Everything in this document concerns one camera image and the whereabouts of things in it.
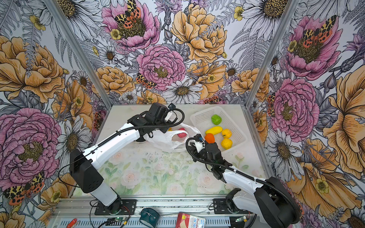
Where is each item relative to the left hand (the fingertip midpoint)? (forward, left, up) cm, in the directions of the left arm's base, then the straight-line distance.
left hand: (165, 124), depth 82 cm
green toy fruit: (+16, -34, -16) cm, 41 cm away
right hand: (-11, -13, -10) cm, 20 cm away
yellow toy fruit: (-4, -38, -15) cm, 41 cm away
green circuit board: (-42, +22, -22) cm, 52 cm away
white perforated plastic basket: (+15, -35, -21) cm, 43 cm away
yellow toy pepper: (+4, -39, -16) cm, 43 cm away
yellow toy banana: (+8, -32, -18) cm, 38 cm away
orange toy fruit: (0, -27, -15) cm, 31 cm away
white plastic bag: (-8, -5, -6) cm, 11 cm away
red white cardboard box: (-43, -11, -18) cm, 48 cm away
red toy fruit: (+4, -9, -17) cm, 20 cm away
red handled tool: (-42, +43, -22) cm, 65 cm away
